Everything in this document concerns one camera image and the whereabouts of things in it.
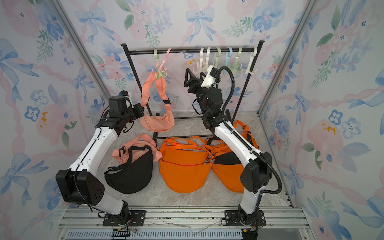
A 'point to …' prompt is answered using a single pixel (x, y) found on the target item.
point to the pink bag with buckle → (122, 155)
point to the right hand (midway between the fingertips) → (194, 70)
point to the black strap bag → (227, 157)
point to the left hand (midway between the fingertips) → (145, 106)
